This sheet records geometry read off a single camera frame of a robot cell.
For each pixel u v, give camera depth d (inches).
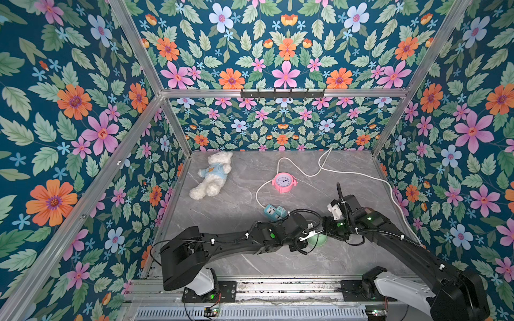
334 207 30.1
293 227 23.1
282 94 36.7
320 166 43.8
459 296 15.0
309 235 24.2
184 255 17.9
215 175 39.5
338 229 27.2
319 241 30.2
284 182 41.0
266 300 28.3
